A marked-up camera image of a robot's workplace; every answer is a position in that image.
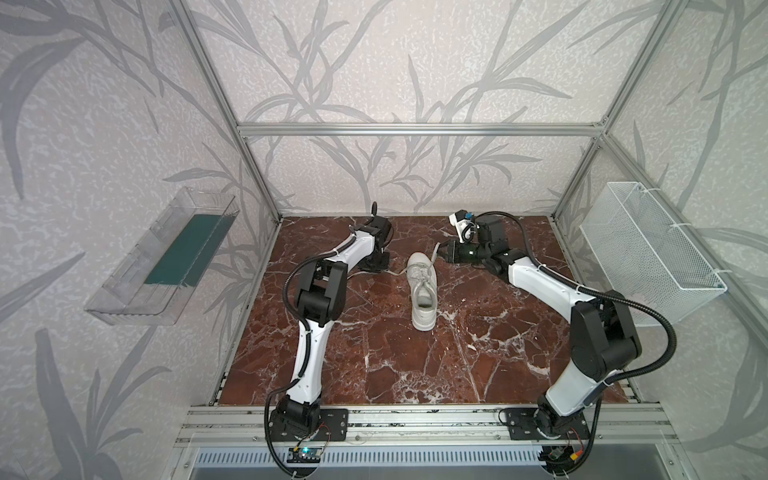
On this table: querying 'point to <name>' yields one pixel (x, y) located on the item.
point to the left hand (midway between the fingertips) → (382, 260)
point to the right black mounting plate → (531, 423)
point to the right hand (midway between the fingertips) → (436, 239)
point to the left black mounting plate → (332, 426)
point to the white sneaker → (423, 311)
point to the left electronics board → (304, 455)
